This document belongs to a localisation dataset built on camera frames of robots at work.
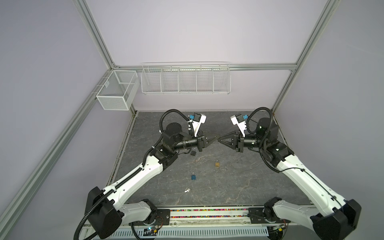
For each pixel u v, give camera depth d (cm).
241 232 71
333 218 37
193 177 87
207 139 61
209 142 61
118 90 100
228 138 60
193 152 97
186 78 99
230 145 60
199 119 56
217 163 92
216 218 74
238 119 57
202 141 56
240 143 56
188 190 82
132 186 44
